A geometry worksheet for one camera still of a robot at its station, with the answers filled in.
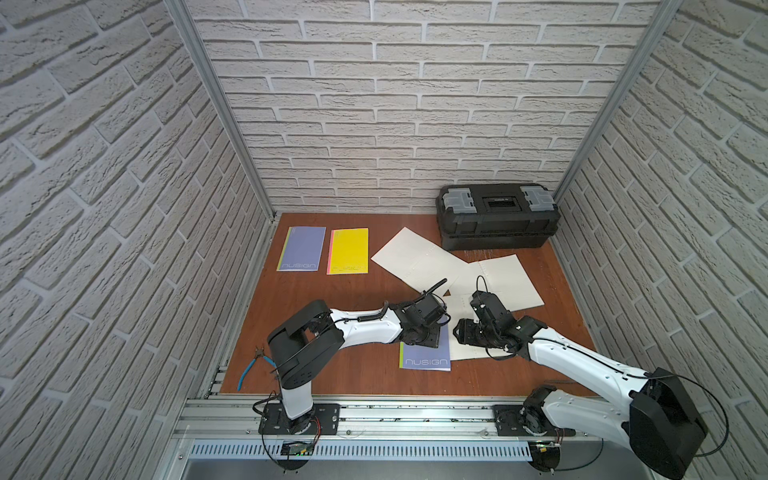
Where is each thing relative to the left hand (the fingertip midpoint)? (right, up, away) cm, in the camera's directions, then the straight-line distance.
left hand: (438, 335), depth 86 cm
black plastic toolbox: (+21, +37, +12) cm, 44 cm away
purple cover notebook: (-48, +25, +23) cm, 59 cm away
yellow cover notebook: (-30, +24, +21) cm, 44 cm away
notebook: (-6, -5, -3) cm, 8 cm away
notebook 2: (+26, +16, +15) cm, 34 cm away
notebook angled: (-4, +20, +21) cm, 29 cm away
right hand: (+7, +1, -1) cm, 7 cm away
